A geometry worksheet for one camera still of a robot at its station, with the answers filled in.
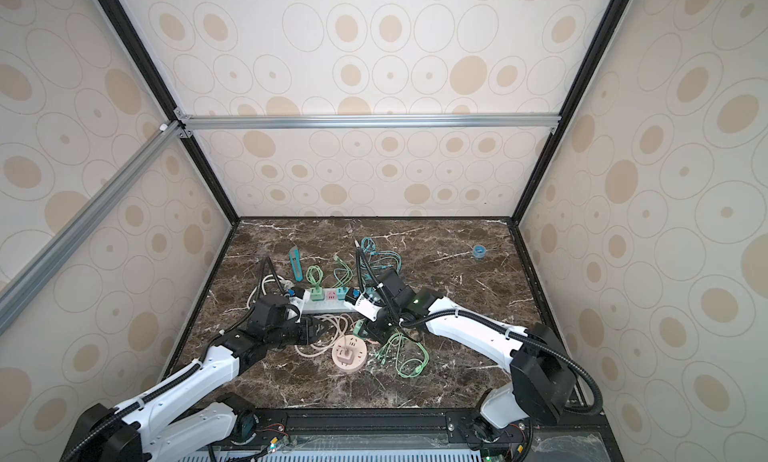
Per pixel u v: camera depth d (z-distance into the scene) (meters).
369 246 1.10
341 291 0.91
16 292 0.51
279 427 0.73
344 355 0.79
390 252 1.09
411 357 0.85
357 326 0.76
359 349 0.85
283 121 1.96
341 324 0.93
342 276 1.03
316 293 0.90
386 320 0.67
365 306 0.70
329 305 0.93
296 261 1.06
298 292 0.76
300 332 0.73
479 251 1.09
